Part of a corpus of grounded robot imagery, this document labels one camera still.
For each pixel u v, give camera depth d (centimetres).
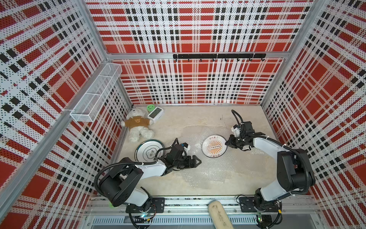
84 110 68
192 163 77
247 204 73
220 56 89
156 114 110
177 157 71
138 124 101
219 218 67
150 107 114
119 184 43
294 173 45
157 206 73
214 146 93
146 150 93
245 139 69
